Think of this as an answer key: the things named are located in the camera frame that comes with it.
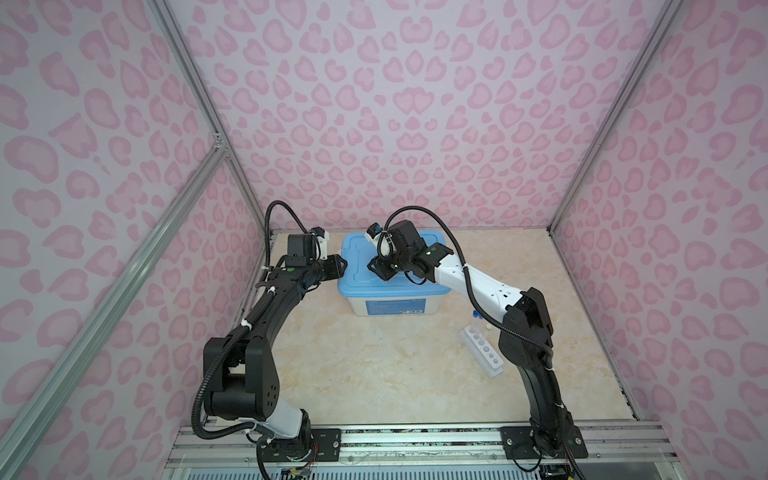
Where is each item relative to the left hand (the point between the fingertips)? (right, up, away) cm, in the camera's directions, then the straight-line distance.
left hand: (343, 258), depth 88 cm
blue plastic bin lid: (+5, -6, -3) cm, 9 cm away
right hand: (+10, -1, -1) cm, 10 cm away
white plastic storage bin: (+16, -15, +3) cm, 22 cm away
